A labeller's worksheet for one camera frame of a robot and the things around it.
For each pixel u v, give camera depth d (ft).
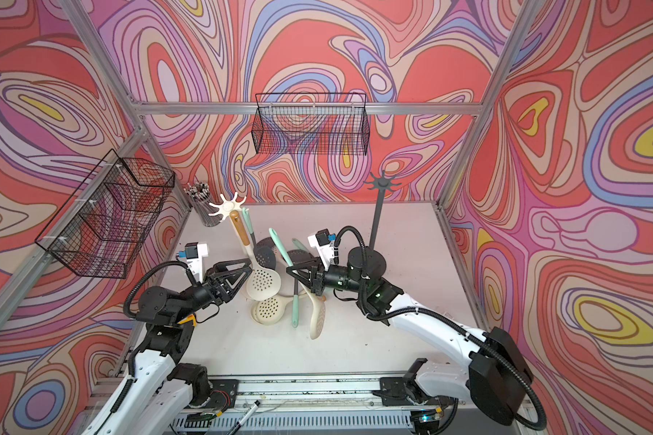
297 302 2.81
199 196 3.24
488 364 1.33
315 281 1.95
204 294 1.90
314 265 2.02
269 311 2.71
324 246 1.98
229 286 1.93
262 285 2.74
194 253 1.89
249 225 2.27
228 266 2.15
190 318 2.09
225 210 2.11
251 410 2.31
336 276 2.00
